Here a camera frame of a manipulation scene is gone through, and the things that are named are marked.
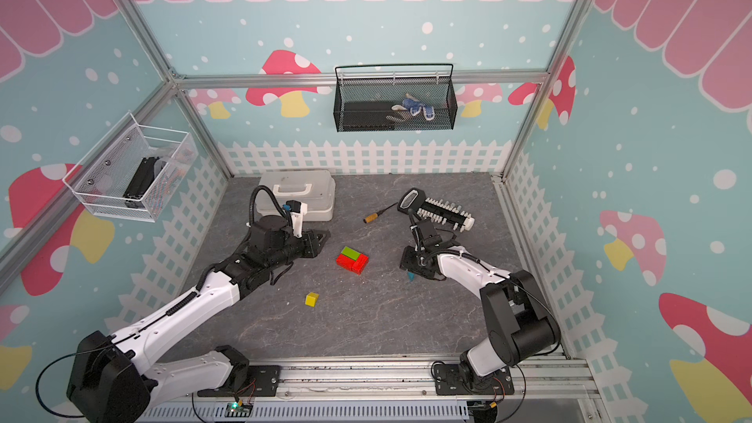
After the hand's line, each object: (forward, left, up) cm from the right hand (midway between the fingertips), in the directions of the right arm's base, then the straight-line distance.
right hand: (405, 263), depth 91 cm
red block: (+1, +19, -2) cm, 19 cm away
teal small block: (-4, -2, -2) cm, 4 cm away
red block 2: (+1, +14, -2) cm, 14 cm away
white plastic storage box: (+24, +30, +9) cm, 39 cm away
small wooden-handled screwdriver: (+21, +10, -3) cm, 23 cm away
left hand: (0, +22, +15) cm, 27 cm away
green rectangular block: (+5, +17, -2) cm, 18 cm away
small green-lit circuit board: (-37, +44, -6) cm, 58 cm away
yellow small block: (-10, +29, -3) cm, 31 cm away
